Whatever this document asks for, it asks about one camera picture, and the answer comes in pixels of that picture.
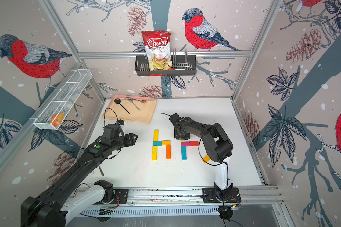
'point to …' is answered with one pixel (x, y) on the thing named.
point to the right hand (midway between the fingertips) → (180, 136)
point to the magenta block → (185, 144)
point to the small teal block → (157, 143)
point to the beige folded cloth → (115, 111)
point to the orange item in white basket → (58, 120)
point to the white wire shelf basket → (52, 114)
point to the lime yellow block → (182, 140)
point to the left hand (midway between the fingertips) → (136, 134)
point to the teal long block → (183, 152)
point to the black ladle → (117, 100)
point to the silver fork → (131, 100)
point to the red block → (195, 143)
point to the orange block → (168, 151)
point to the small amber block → (165, 143)
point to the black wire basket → (182, 65)
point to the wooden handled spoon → (142, 101)
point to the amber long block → (206, 158)
